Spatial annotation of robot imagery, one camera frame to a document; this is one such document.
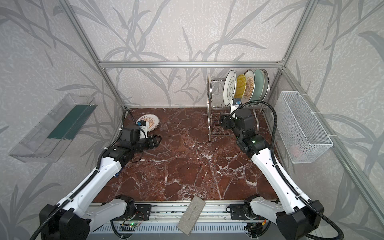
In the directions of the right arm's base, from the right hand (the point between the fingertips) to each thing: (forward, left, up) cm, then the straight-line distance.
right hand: (228, 107), depth 73 cm
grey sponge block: (-42, +19, -30) cm, 55 cm away
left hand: (-7, +35, -13) cm, 38 cm away
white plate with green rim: (+19, -3, -2) cm, 19 cm away
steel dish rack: (+7, +6, -11) cm, 15 cm away
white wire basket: (-17, -29, 0) cm, 34 cm away
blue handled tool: (-32, +44, 0) cm, 55 cm away
